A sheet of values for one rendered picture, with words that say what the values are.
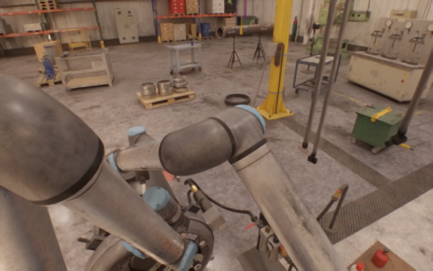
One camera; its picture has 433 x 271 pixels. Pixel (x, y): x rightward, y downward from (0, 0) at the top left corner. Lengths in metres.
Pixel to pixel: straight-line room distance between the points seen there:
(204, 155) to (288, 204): 0.23
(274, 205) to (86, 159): 0.42
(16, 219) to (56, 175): 0.18
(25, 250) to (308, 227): 0.57
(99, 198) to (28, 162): 0.11
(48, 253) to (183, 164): 0.30
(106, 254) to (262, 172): 0.93
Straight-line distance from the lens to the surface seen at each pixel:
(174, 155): 0.51
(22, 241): 0.49
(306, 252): 0.62
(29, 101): 0.31
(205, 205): 1.48
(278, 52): 4.16
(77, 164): 0.30
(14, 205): 0.45
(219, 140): 0.49
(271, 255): 1.87
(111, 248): 1.26
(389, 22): 7.51
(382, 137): 3.84
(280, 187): 0.56
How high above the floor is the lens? 1.90
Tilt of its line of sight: 30 degrees down
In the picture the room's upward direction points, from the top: 1 degrees counter-clockwise
